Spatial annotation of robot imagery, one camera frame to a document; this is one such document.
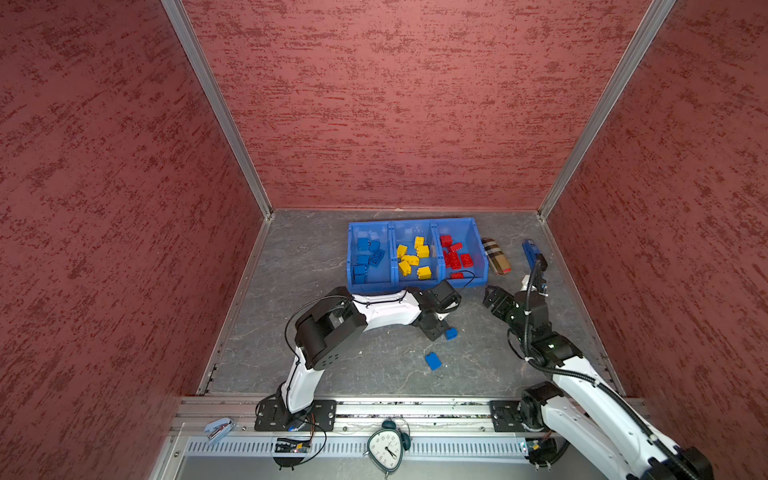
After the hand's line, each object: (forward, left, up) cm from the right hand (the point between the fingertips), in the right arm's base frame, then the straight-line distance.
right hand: (493, 299), depth 84 cm
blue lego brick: (+29, +40, -9) cm, 50 cm away
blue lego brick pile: (+22, +34, -8) cm, 42 cm away
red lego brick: (+20, +2, -9) cm, 22 cm away
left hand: (-4, +17, -11) cm, 21 cm away
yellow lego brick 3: (+15, +18, -9) cm, 25 cm away
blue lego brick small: (-6, +12, -10) cm, 16 cm away
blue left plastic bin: (+14, +39, -7) cm, 42 cm away
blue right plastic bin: (+30, +1, -8) cm, 31 cm away
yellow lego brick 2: (+21, +22, -9) cm, 31 cm away
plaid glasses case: (+19, -9, -9) cm, 23 cm away
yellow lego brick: (+28, +19, -7) cm, 34 cm away
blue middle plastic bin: (+23, +20, -9) cm, 32 cm away
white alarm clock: (-33, +32, -6) cm, 46 cm away
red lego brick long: (+20, +7, -9) cm, 23 cm away
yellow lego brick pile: (+25, +17, -9) cm, 31 cm away
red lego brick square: (+30, +8, -9) cm, 32 cm away
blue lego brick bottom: (-13, +18, -13) cm, 25 cm away
